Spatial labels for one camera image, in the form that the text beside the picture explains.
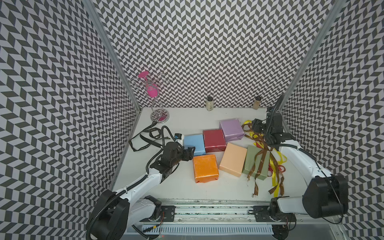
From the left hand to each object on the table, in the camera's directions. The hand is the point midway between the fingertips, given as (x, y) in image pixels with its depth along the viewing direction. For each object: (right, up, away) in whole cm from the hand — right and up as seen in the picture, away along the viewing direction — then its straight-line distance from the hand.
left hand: (189, 148), depth 85 cm
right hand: (+40, +14, +1) cm, 42 cm away
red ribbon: (+48, -13, +3) cm, 50 cm away
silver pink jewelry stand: (-28, +43, +21) cm, 56 cm away
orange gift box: (+9, -10, -4) cm, 14 cm away
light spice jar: (+14, +29, +28) cm, 43 cm away
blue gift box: (+4, +3, +6) cm, 8 cm away
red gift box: (+15, +3, +8) cm, 18 cm away
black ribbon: (-28, +5, +20) cm, 35 cm away
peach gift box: (+27, -9, +6) cm, 28 cm away
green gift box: (+38, -3, +4) cm, 38 cm away
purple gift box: (+28, +10, +14) cm, 32 cm away
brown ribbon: (+51, -18, -2) cm, 54 cm away
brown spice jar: (+50, +30, +29) cm, 65 cm away
